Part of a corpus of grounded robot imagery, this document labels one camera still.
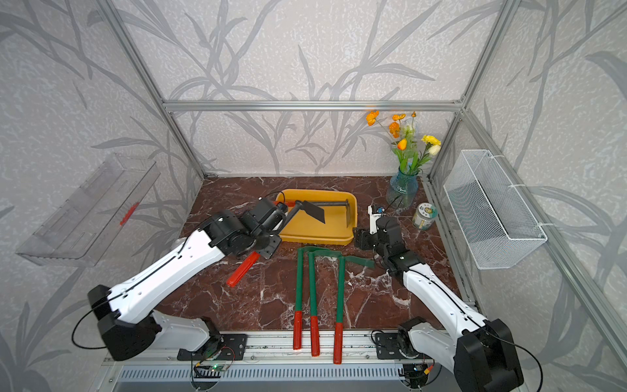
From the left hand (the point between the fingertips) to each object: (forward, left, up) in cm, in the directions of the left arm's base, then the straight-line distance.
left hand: (272, 242), depth 73 cm
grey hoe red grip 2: (+28, -25, -17) cm, 42 cm away
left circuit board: (-30, +20, -25) cm, 44 cm away
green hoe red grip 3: (+4, -22, -20) cm, 31 cm away
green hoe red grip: (-15, -7, -20) cm, 26 cm away
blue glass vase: (+31, -48, -10) cm, 58 cm away
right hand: (+10, -29, -6) cm, 31 cm away
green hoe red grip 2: (-17, -13, -20) cm, 29 cm away
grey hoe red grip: (-10, +6, +4) cm, 12 cm away
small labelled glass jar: (+19, -56, -13) cm, 60 cm away
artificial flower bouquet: (+37, -49, +3) cm, 61 cm away
